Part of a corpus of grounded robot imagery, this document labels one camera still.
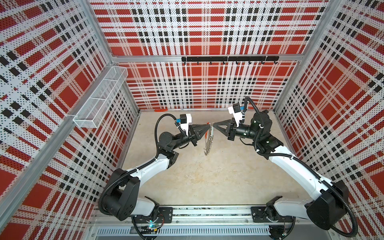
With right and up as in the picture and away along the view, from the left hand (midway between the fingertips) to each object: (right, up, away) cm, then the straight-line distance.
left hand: (210, 128), depth 66 cm
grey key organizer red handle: (-1, -5, 0) cm, 5 cm away
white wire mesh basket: (-73, +7, +27) cm, 78 cm away
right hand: (+2, +1, -1) cm, 3 cm away
